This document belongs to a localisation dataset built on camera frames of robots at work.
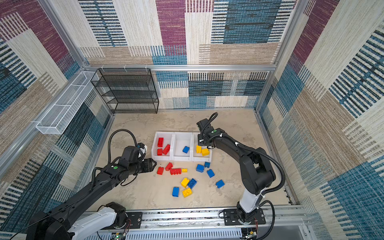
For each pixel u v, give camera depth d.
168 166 0.89
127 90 1.09
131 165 0.64
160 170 0.89
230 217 0.73
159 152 0.97
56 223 0.40
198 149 0.94
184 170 0.89
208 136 0.66
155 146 0.94
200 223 0.73
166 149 0.96
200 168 0.89
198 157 0.93
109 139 0.67
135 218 0.75
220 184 0.85
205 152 0.94
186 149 0.98
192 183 0.85
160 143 0.99
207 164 0.89
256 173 0.47
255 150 0.49
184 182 0.83
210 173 0.88
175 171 0.87
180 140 1.01
